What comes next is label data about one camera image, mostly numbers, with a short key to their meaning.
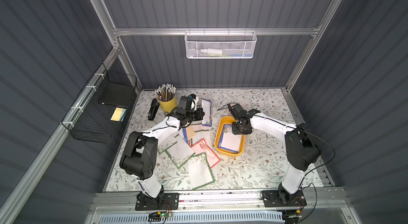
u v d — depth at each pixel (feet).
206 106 3.19
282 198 2.15
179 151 2.93
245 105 3.63
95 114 2.36
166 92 3.19
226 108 2.51
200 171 2.70
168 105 3.12
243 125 2.23
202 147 2.99
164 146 2.99
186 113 2.37
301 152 1.61
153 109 3.51
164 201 2.40
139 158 1.54
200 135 3.15
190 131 3.18
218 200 2.47
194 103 2.48
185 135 3.15
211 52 2.99
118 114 2.46
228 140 3.06
